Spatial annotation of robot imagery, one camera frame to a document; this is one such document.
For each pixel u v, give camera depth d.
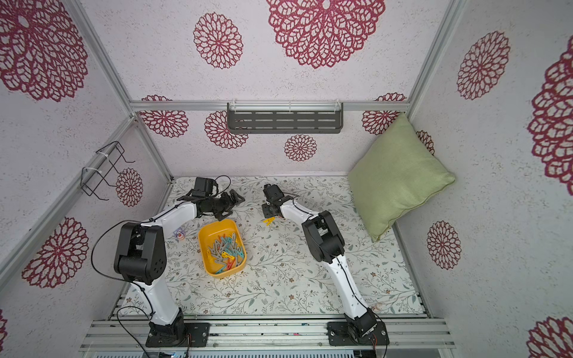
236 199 0.87
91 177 0.73
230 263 0.90
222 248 0.92
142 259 0.50
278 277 0.87
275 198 0.86
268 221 1.03
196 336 0.74
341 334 0.73
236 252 0.90
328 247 0.64
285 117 0.93
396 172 0.85
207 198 0.81
